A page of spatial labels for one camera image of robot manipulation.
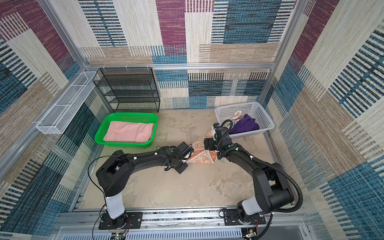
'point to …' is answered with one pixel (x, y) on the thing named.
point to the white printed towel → (237, 116)
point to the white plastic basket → (252, 109)
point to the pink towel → (122, 131)
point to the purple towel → (245, 124)
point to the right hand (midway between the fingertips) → (211, 142)
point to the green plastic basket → (135, 117)
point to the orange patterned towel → (200, 155)
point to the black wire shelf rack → (129, 89)
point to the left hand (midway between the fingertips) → (182, 164)
